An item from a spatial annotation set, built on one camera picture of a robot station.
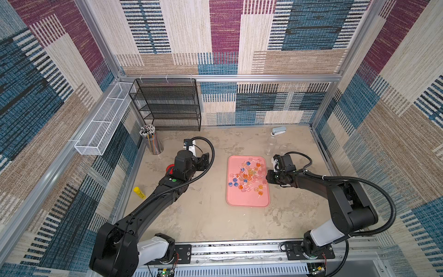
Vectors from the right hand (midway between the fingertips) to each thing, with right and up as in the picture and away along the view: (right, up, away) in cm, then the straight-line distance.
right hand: (269, 179), depth 95 cm
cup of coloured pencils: (-64, +20, +5) cm, 68 cm away
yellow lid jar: (-65, -4, -13) cm, 66 cm away
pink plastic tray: (-19, -8, -5) cm, 21 cm away
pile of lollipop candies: (-11, +1, +1) cm, 11 cm away
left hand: (-36, +14, -12) cm, 40 cm away
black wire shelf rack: (-59, +44, +16) cm, 75 cm away
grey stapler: (+10, +28, +21) cm, 36 cm away
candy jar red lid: (-44, +10, -32) cm, 55 cm away
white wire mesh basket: (-77, +22, -24) cm, 84 cm away
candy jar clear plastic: (+2, +20, +5) cm, 21 cm away
